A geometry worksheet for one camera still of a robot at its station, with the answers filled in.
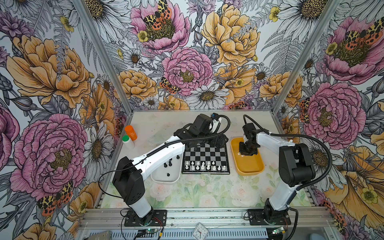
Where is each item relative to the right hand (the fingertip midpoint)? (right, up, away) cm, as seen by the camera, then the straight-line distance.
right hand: (243, 156), depth 93 cm
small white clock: (-27, -29, -24) cm, 47 cm away
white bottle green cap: (-72, +9, +1) cm, 72 cm away
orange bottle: (-72, +15, +6) cm, 73 cm away
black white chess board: (-23, -2, 0) cm, 23 cm away
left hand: (-18, +12, -16) cm, 26 cm away
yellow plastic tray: (+1, -4, -3) cm, 5 cm away
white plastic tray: (-45, -8, -3) cm, 46 cm away
